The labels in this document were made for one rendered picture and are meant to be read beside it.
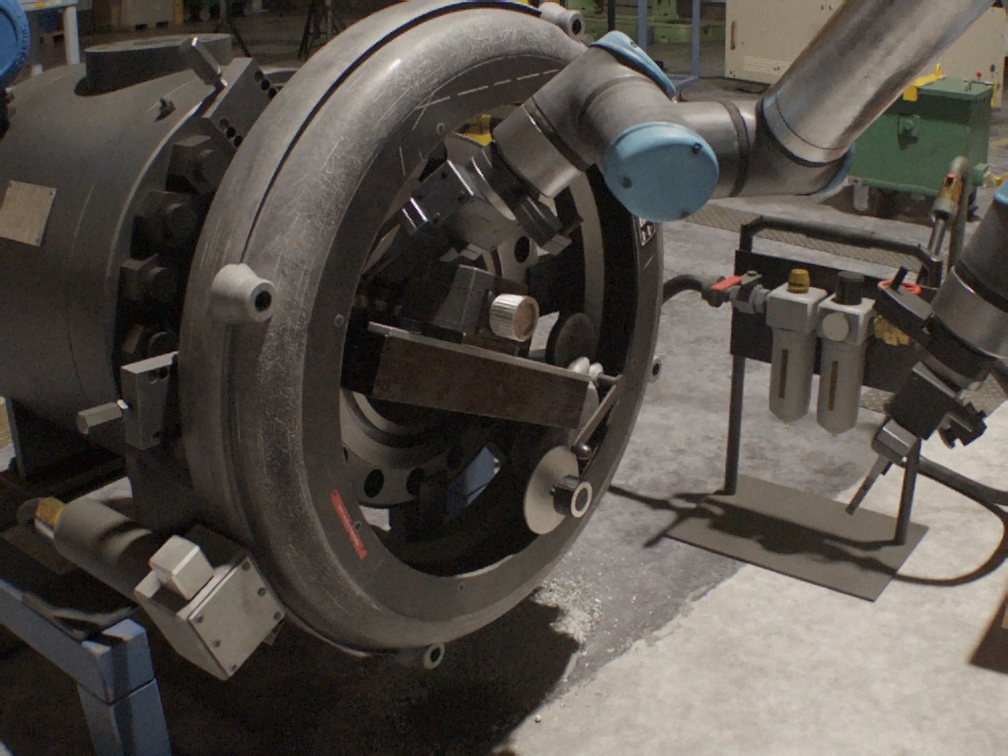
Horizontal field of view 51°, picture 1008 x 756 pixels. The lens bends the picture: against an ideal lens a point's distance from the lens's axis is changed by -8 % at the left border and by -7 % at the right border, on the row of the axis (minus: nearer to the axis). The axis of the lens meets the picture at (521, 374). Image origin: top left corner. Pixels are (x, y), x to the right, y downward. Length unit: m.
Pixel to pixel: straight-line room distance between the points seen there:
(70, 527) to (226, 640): 0.25
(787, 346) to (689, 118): 1.01
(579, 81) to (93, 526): 0.68
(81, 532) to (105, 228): 0.35
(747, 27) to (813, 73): 7.06
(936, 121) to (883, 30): 3.58
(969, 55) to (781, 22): 1.33
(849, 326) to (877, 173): 2.66
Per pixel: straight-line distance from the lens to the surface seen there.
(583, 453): 1.40
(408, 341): 1.10
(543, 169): 1.09
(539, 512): 1.39
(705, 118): 1.01
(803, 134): 0.99
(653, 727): 1.64
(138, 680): 1.50
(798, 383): 2.00
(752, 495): 2.25
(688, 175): 0.99
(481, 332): 1.10
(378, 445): 1.33
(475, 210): 1.10
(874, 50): 0.88
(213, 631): 1.10
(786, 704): 1.71
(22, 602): 1.58
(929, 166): 4.47
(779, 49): 7.82
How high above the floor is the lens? 1.04
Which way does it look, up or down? 22 degrees down
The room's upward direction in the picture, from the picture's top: 1 degrees counter-clockwise
